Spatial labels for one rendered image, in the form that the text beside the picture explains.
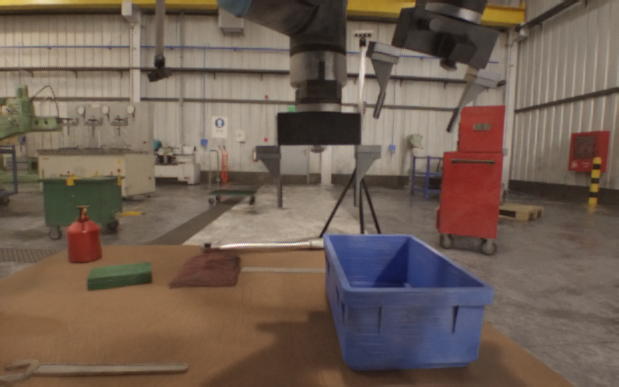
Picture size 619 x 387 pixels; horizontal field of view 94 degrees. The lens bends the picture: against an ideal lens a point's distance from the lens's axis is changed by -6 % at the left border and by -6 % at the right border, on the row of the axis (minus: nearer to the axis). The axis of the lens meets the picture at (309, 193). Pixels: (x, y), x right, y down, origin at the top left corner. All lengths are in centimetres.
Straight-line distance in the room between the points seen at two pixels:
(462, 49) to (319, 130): 22
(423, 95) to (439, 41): 1069
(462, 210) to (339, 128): 247
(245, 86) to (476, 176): 867
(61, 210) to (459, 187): 345
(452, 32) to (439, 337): 40
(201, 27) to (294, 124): 1092
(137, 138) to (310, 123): 607
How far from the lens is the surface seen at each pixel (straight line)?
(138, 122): 649
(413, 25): 46
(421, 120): 1101
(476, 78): 52
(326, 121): 49
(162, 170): 947
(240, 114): 1039
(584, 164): 969
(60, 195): 336
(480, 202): 289
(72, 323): 66
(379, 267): 71
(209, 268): 78
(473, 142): 288
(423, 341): 46
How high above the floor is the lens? 75
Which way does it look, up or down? 6 degrees down
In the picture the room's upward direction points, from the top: 2 degrees clockwise
